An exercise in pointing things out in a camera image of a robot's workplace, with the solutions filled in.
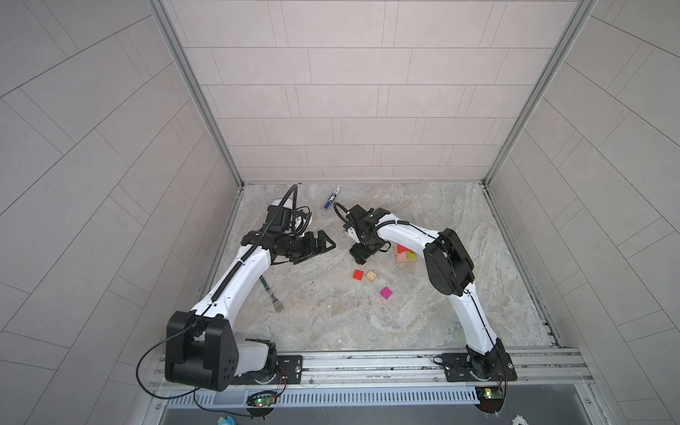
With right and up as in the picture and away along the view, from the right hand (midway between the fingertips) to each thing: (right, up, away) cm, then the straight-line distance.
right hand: (362, 254), depth 96 cm
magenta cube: (+7, -10, -11) cm, 17 cm away
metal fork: (-27, -13, -15) cm, 33 cm away
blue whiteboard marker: (-12, +21, +13) cm, 28 cm away
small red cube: (-2, -6, -7) cm, 9 cm away
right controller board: (+33, -32, -28) cm, 54 cm away
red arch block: (+9, +8, -32) cm, 35 cm away
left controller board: (-26, -29, -32) cm, 51 cm away
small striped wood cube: (+3, -6, -7) cm, 10 cm away
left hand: (-10, +6, -18) cm, 21 cm away
